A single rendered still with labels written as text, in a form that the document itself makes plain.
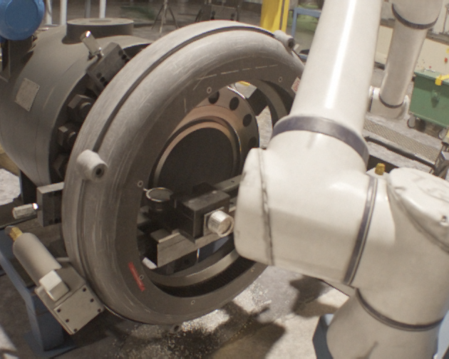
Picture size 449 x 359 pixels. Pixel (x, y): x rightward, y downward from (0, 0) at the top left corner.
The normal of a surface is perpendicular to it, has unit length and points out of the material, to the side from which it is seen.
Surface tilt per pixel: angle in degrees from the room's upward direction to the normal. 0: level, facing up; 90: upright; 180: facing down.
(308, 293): 0
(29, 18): 90
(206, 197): 2
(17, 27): 90
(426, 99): 90
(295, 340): 0
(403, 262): 88
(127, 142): 74
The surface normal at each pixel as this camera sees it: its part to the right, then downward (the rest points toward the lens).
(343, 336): -0.86, -0.30
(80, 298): 0.70, 0.38
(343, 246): -0.30, 0.18
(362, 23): 0.31, -0.32
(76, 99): -0.42, -0.47
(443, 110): -0.67, 0.26
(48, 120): -0.63, -0.10
